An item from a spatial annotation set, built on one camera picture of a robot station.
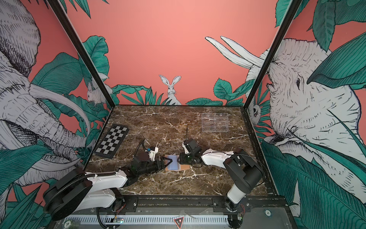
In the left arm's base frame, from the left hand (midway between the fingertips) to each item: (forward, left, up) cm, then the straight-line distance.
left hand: (171, 161), depth 82 cm
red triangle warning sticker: (-28, -4, -6) cm, 29 cm away
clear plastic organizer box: (+31, -32, -4) cm, 44 cm away
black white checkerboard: (+17, +41, -5) cm, 45 cm away
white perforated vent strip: (-27, +11, -8) cm, 30 cm away
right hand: (+4, -4, -5) cm, 7 cm away
